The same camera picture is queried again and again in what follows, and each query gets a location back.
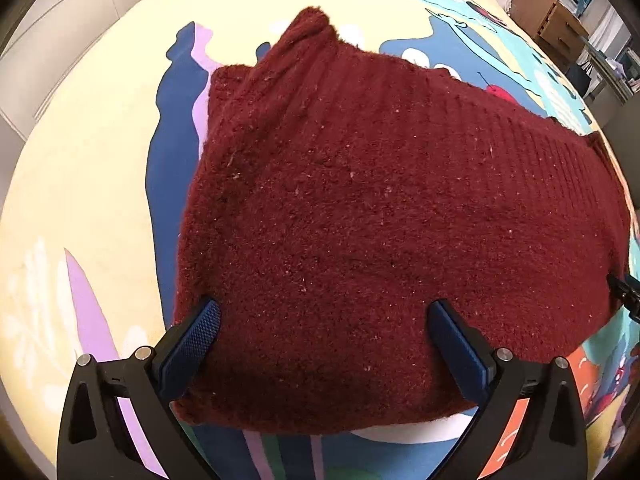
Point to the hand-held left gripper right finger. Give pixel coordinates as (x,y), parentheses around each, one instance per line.
(455,347)

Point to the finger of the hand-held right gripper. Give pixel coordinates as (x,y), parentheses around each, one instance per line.
(627,290)

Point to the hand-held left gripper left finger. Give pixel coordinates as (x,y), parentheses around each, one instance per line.
(192,345)

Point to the dark red knit sweater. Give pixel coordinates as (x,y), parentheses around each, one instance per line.
(375,210)

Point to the yellow dinosaur printed blanket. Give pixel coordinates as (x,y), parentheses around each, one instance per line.
(100,160)

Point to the study desk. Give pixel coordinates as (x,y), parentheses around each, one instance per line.
(612,72)

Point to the wooden drawer cabinet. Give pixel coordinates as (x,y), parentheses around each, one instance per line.
(555,20)

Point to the white wardrobe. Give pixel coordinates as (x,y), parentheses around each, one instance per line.
(50,35)

